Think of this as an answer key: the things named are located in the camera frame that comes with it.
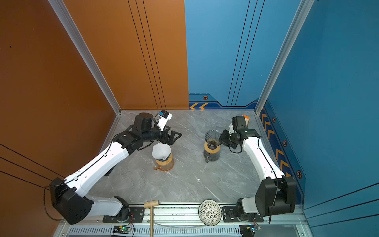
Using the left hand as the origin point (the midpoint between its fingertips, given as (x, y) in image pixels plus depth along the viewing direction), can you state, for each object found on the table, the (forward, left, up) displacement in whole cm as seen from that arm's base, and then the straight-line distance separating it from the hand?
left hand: (176, 130), depth 74 cm
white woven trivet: (-32, -18, -26) cm, 45 cm away
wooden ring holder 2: (-2, -19, -16) cm, 25 cm away
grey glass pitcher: (-4, -19, -20) cm, 28 cm away
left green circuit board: (-39, +25, -29) cm, 55 cm away
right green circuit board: (-39, -36, -28) cm, 60 cm away
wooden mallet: (-29, +13, -26) cm, 40 cm away
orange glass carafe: (-9, +8, -27) cm, 29 cm away
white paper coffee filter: (-4, +9, -14) cm, 17 cm away
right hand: (+1, -23, -10) cm, 25 cm away
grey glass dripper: (+4, -20, -12) cm, 24 cm away
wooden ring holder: (-10, +7, -17) cm, 21 cm away
